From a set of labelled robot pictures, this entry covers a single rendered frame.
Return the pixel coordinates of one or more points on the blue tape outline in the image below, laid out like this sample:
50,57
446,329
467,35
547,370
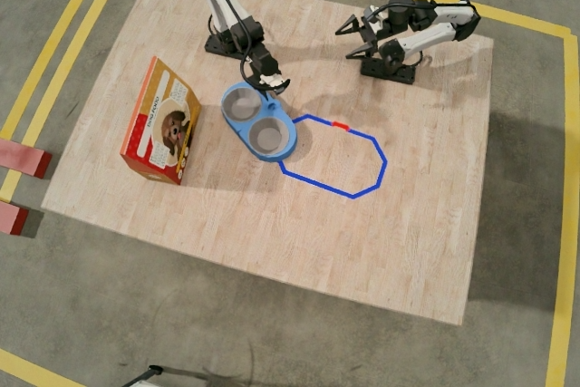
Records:
323,186

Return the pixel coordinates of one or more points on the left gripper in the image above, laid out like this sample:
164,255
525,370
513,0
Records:
368,35

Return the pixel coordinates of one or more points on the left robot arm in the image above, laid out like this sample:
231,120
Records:
394,52

